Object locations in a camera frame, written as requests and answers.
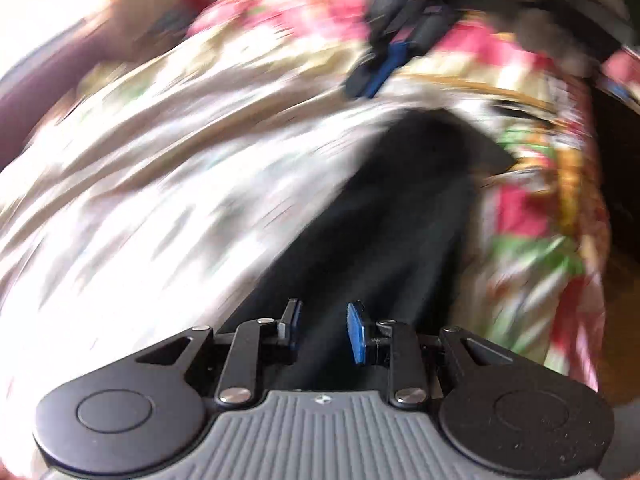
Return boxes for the person's right forearm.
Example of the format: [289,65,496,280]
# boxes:
[460,0,628,78]

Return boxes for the white floral bed sheet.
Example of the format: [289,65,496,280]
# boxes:
[0,55,501,461]

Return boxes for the pink floral quilt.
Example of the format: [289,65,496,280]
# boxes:
[100,0,623,401]

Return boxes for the black pants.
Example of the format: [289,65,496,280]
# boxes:
[225,109,516,393]

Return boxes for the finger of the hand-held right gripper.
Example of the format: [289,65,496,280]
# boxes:
[343,40,411,102]

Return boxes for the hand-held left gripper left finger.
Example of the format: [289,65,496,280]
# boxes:
[135,299,304,409]

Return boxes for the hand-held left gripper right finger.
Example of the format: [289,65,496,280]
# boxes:
[346,301,516,409]

